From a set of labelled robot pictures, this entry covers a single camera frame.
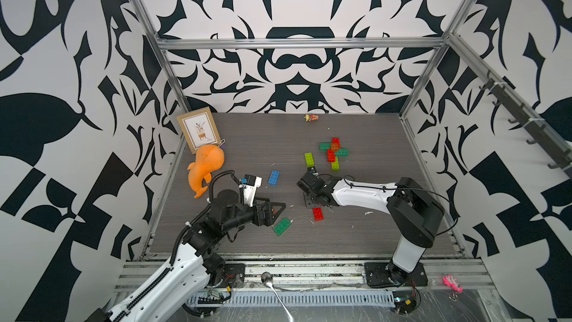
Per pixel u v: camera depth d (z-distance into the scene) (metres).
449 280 0.73
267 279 0.74
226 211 0.56
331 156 1.03
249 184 0.67
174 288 0.48
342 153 1.02
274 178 0.96
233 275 0.74
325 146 1.04
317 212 0.87
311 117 1.16
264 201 0.77
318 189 0.66
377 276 0.74
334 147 1.02
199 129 1.02
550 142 0.54
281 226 0.83
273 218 0.65
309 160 1.02
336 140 1.06
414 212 0.48
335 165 0.99
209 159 0.95
